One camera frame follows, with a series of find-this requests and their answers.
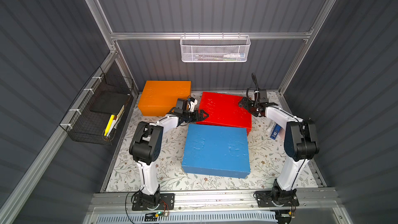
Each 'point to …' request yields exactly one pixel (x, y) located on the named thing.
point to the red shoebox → (224, 110)
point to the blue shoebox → (216, 151)
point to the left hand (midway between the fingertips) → (206, 117)
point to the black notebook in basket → (110, 102)
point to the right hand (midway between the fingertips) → (246, 105)
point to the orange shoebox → (159, 98)
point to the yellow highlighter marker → (109, 125)
